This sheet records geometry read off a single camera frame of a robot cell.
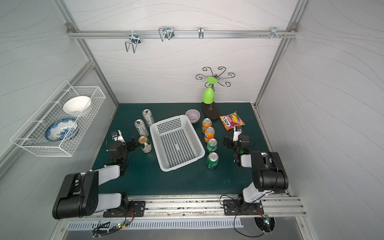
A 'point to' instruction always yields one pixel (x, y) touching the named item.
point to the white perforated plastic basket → (176, 142)
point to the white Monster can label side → (148, 117)
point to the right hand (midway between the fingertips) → (233, 134)
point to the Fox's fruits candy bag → (231, 120)
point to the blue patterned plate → (62, 130)
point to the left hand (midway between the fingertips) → (128, 139)
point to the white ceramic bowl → (75, 106)
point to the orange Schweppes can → (210, 133)
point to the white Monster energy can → (141, 128)
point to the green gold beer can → (145, 144)
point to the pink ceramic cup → (193, 115)
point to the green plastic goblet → (208, 95)
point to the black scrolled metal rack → (228, 84)
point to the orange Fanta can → (206, 122)
